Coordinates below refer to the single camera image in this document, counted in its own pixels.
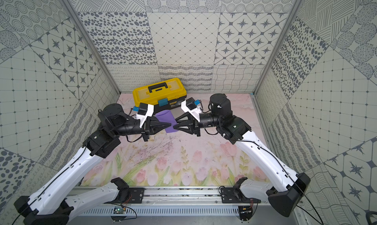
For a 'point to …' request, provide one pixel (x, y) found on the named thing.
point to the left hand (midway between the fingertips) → (169, 119)
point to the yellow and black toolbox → (167, 95)
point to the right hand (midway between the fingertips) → (175, 124)
